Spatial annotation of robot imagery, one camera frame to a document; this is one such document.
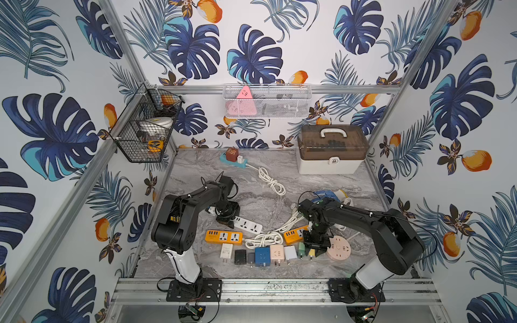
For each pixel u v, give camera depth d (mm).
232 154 1071
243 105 919
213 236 857
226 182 791
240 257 808
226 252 818
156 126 796
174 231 488
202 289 705
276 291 753
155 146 815
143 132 844
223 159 1136
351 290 654
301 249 803
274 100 923
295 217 908
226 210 801
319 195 1022
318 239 717
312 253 799
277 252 781
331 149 928
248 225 881
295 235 857
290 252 820
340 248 817
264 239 818
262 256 780
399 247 450
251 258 795
